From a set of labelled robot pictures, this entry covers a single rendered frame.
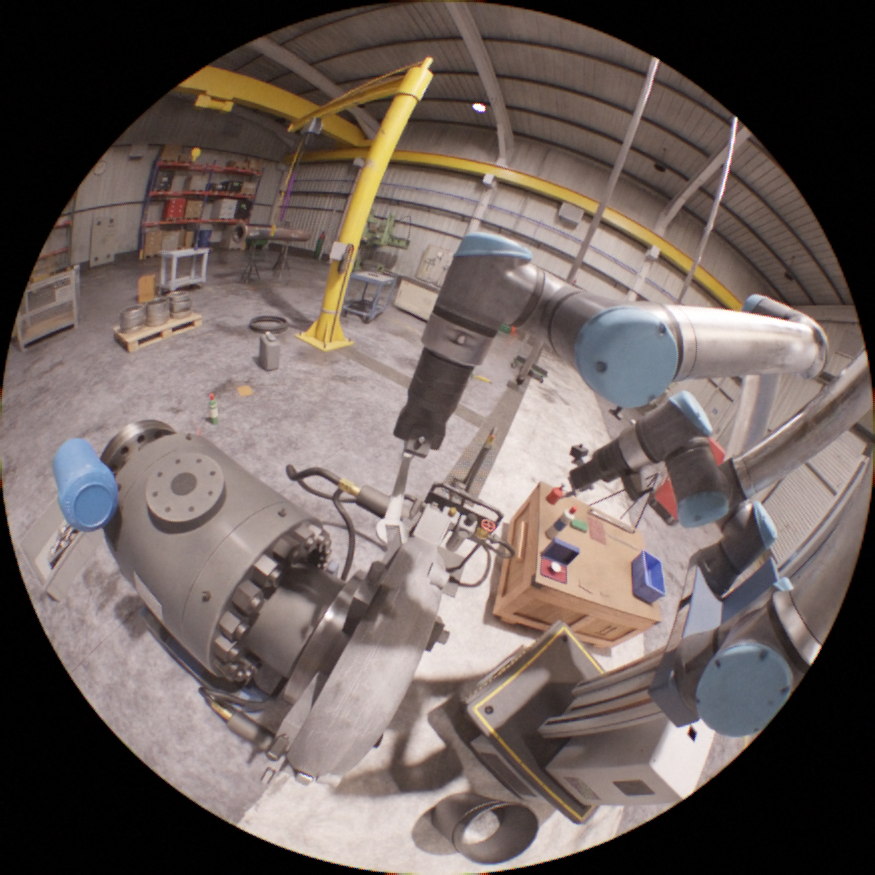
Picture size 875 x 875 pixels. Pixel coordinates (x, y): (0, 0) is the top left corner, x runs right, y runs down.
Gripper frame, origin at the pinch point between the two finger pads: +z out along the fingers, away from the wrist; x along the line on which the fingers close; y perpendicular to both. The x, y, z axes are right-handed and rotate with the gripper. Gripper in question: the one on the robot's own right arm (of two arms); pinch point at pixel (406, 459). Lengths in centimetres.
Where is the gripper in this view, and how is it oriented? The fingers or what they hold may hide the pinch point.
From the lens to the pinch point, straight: 50.2
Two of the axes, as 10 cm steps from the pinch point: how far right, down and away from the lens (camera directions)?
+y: -0.3, 5.0, -8.6
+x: 9.3, 3.2, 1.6
